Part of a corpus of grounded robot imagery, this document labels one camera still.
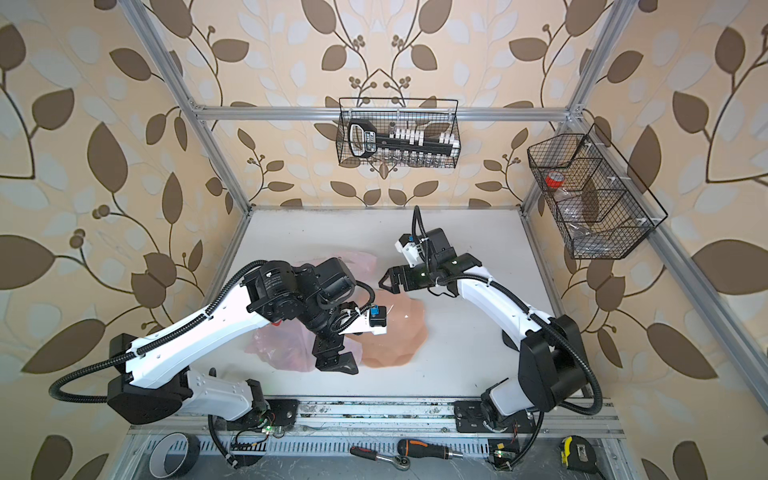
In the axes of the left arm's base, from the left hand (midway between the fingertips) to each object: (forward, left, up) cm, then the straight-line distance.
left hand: (360, 346), depth 61 cm
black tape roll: (-18, +45, -25) cm, 54 cm away
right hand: (+21, -6, -9) cm, 23 cm away
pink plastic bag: (+5, +20, -14) cm, 24 cm away
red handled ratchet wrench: (-18, -9, -23) cm, 30 cm away
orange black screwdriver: (-15, -13, -22) cm, 30 cm away
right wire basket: (+33, -58, +10) cm, 67 cm away
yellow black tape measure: (-15, -49, -21) cm, 56 cm away
